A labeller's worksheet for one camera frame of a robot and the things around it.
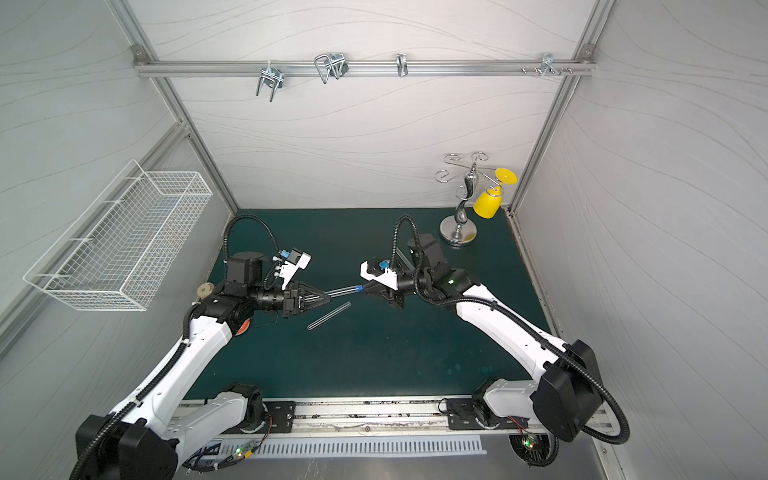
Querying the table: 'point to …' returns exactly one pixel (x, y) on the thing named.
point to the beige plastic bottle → (204, 290)
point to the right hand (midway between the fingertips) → (361, 286)
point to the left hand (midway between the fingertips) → (323, 303)
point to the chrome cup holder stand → (453, 229)
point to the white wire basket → (119, 251)
